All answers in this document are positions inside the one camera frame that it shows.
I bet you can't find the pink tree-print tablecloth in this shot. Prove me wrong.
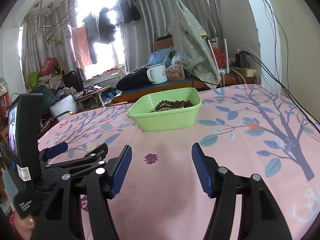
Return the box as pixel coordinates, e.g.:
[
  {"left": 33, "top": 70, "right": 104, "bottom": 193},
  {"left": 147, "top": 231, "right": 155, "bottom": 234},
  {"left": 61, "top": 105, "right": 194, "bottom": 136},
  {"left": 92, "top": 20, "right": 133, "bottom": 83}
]
[{"left": 39, "top": 85, "right": 319, "bottom": 239}]

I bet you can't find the green plastic tray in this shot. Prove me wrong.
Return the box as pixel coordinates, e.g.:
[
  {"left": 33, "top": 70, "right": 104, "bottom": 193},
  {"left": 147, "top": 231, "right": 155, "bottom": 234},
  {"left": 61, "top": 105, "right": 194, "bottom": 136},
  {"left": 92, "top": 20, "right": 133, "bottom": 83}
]
[{"left": 127, "top": 87, "right": 202, "bottom": 132}]

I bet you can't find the white enamel mug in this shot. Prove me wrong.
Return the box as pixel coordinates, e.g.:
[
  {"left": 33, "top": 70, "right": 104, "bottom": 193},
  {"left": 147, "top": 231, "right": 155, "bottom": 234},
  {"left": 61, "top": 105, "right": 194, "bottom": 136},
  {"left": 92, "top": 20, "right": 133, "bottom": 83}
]
[{"left": 146, "top": 63, "right": 168, "bottom": 85}]

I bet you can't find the grey dotted draped cloth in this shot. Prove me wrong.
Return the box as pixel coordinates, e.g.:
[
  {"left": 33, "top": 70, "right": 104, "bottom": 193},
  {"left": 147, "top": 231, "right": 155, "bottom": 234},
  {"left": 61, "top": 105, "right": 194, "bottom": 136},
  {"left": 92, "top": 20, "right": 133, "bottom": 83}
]
[{"left": 172, "top": 0, "right": 221, "bottom": 89}]

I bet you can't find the black wall cable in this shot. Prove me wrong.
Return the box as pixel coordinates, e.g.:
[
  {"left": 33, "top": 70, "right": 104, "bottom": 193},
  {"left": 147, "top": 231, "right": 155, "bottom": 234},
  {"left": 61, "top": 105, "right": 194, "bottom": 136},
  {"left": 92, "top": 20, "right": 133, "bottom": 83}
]
[{"left": 237, "top": 0, "right": 320, "bottom": 133}]

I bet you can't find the dark hanging jacket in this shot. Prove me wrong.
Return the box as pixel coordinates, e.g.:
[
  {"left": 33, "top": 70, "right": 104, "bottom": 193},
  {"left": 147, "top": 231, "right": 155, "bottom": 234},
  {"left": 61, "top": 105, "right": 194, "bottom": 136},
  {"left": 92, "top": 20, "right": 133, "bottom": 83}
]
[{"left": 98, "top": 7, "right": 116, "bottom": 44}]

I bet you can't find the black power adapter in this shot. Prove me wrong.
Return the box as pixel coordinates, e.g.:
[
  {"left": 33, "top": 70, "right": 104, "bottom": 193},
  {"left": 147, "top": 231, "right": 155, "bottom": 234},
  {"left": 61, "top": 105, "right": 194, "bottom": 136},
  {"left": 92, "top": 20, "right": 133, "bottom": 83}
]
[{"left": 235, "top": 51, "right": 247, "bottom": 68}]

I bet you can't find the pink hanging garment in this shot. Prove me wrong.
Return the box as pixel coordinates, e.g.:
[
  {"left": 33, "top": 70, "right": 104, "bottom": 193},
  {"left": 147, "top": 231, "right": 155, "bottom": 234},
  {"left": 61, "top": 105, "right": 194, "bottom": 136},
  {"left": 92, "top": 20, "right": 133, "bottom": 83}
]
[{"left": 71, "top": 26, "right": 92, "bottom": 69}]

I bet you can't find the low wooden desk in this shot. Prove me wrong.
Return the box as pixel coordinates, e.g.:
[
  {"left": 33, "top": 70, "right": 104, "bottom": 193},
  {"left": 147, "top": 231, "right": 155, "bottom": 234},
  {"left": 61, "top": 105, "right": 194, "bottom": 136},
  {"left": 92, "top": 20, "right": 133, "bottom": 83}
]
[{"left": 112, "top": 73, "right": 244, "bottom": 103}]

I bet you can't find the grey window curtain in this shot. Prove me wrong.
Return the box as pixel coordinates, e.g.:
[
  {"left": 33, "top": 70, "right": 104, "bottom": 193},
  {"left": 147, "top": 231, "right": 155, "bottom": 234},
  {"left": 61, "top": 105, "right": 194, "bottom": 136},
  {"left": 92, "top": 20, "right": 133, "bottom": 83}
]
[{"left": 120, "top": 0, "right": 215, "bottom": 73}]

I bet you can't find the white wifi router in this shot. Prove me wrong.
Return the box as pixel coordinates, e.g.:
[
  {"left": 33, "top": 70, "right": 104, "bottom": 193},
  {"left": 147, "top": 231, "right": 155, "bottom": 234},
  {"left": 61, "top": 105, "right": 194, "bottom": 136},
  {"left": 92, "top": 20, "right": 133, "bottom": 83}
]
[{"left": 207, "top": 37, "right": 230, "bottom": 74}]

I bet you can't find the bag of biscuits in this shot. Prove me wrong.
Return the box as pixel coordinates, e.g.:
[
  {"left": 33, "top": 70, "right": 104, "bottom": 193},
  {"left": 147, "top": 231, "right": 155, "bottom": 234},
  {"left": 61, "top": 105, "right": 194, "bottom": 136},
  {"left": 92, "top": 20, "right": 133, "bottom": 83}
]
[{"left": 166, "top": 52, "right": 185, "bottom": 82}]

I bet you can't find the beaded jewelry pile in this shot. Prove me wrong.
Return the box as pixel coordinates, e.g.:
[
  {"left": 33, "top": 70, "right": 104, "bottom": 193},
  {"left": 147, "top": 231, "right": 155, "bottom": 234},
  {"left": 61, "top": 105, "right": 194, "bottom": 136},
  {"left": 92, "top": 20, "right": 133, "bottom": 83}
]
[{"left": 150, "top": 100, "right": 193, "bottom": 113}]

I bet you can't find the red plastic bag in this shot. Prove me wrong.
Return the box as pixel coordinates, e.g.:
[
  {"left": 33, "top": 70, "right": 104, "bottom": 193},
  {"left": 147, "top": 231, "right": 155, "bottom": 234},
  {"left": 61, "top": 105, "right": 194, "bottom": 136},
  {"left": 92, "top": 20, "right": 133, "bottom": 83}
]
[{"left": 40, "top": 57, "right": 59, "bottom": 77}]

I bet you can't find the dark blue folded clothing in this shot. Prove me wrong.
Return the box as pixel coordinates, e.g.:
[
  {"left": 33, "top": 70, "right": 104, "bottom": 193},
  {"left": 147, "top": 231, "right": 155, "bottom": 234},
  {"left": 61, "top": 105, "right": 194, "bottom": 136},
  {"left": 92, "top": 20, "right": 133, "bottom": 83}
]
[{"left": 116, "top": 67, "right": 151, "bottom": 91}]

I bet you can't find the yellowed power strip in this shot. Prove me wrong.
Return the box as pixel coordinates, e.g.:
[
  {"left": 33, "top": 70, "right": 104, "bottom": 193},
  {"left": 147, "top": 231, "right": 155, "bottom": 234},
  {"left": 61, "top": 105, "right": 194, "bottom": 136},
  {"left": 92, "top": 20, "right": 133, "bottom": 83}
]
[{"left": 231, "top": 67, "right": 257, "bottom": 77}]

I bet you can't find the small folding table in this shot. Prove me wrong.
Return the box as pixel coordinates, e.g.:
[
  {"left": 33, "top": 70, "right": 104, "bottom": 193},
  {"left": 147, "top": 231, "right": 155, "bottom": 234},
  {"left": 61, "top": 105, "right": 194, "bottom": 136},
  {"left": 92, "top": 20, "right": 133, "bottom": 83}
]
[{"left": 75, "top": 86, "right": 111, "bottom": 108}]

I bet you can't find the light blue plastic bag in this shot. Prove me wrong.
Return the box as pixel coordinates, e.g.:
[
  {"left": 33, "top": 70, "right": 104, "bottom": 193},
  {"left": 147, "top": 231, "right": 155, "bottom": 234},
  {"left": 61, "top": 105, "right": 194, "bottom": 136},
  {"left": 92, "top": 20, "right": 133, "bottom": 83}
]
[{"left": 148, "top": 48, "right": 174, "bottom": 67}]

